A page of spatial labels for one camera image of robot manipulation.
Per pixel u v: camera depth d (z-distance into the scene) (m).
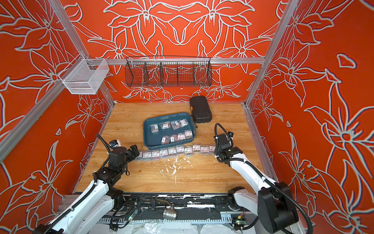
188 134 0.98
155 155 0.88
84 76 0.92
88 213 0.50
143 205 0.73
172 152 0.90
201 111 1.05
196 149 0.90
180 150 0.90
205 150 0.90
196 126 1.04
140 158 0.88
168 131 1.03
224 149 0.65
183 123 1.04
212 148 0.90
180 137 0.95
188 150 0.90
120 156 0.62
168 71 0.98
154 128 1.01
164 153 0.90
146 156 0.88
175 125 1.03
